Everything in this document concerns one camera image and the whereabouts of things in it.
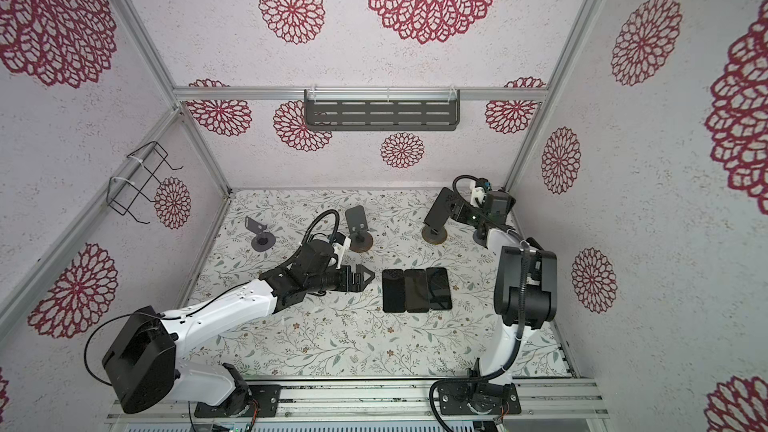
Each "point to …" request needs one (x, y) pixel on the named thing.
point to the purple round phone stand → (480, 237)
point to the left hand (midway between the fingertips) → (362, 278)
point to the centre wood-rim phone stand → (361, 240)
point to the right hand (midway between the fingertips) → (454, 199)
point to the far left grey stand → (263, 240)
